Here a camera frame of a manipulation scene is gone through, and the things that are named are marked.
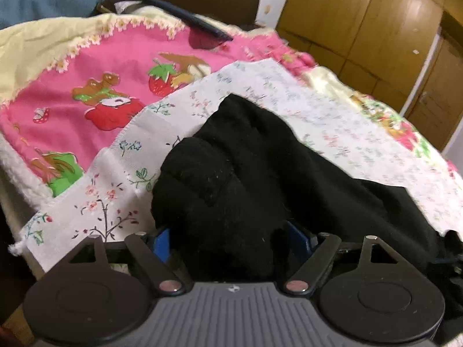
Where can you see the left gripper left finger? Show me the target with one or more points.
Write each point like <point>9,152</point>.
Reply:
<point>161,245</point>

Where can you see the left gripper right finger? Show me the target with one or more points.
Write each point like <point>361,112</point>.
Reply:
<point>301,244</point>

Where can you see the black pants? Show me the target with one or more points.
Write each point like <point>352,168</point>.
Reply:
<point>226,193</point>

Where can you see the white floral cloth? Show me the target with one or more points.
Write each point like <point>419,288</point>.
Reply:
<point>112,199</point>

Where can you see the pink strawberry cartoon bedsheet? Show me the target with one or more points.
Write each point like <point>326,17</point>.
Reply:
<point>68,85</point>

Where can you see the brown wooden door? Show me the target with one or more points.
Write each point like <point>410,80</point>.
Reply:
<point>436,110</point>

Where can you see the brown wooden wardrobe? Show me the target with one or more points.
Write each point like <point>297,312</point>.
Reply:
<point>378,47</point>

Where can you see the dark blue smartphone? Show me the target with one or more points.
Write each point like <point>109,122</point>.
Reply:
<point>190,19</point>

